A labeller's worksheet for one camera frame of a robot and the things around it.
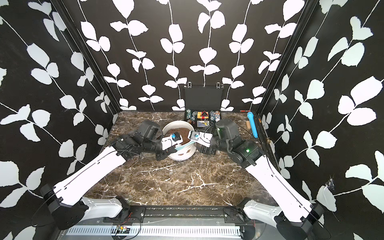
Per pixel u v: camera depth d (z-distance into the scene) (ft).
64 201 1.25
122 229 2.29
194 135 1.72
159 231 2.30
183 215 2.45
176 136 1.92
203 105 3.86
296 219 1.20
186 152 2.88
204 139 1.72
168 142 1.95
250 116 3.76
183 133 3.13
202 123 3.64
